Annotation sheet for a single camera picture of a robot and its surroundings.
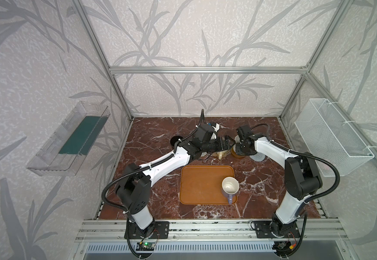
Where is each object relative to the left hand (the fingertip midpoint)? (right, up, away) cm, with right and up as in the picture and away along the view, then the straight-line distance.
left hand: (232, 140), depth 77 cm
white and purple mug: (+1, -25, +8) cm, 27 cm away
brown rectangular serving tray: (-14, -25, +9) cm, 30 cm away
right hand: (+9, -5, +19) cm, 21 cm away
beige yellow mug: (-3, -9, +15) cm, 18 cm away
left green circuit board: (-40, -47, -6) cm, 62 cm away
